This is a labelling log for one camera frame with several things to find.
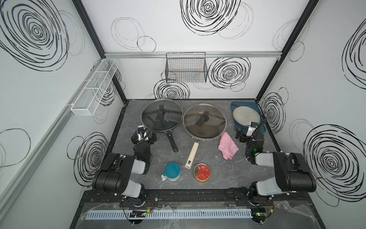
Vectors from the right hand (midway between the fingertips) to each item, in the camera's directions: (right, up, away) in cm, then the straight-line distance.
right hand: (246, 129), depth 91 cm
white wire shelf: (-90, +22, -16) cm, 94 cm away
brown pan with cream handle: (-35, -11, -10) cm, 38 cm away
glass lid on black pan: (-55, +10, -2) cm, 55 cm away
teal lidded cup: (-46, -21, -16) cm, 53 cm away
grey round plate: (+6, +9, +16) cm, 20 cm away
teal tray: (+3, +4, -13) cm, 14 cm away
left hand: (-66, 0, -4) cm, 66 cm away
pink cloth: (-12, -11, -1) cm, 17 cm away
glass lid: (-27, +5, -3) cm, 28 cm away
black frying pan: (-49, -4, -3) cm, 50 cm away
